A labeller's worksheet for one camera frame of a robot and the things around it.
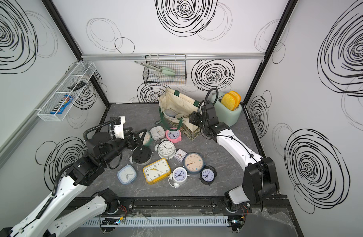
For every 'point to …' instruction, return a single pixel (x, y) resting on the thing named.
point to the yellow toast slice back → (237, 98)
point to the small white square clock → (180, 155)
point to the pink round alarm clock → (173, 137)
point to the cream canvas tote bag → (174, 111)
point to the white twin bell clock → (165, 148)
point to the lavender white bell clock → (179, 176)
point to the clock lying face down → (140, 155)
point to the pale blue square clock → (127, 175)
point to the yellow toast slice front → (228, 101)
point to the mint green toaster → (226, 116)
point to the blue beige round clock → (194, 163)
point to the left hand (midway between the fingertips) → (139, 129)
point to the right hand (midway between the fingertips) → (194, 115)
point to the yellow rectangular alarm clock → (156, 171)
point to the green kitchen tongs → (164, 70)
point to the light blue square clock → (170, 113)
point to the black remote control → (80, 85)
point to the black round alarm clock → (207, 175)
